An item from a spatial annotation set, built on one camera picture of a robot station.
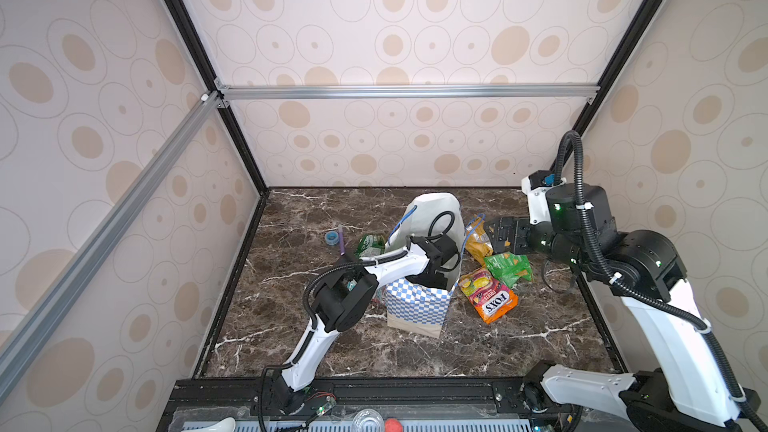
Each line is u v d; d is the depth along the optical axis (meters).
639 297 0.34
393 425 0.67
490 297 0.88
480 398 0.74
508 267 0.91
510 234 0.52
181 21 0.76
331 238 1.03
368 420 0.70
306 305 0.51
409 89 0.90
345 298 0.54
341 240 1.04
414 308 0.70
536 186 0.50
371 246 0.97
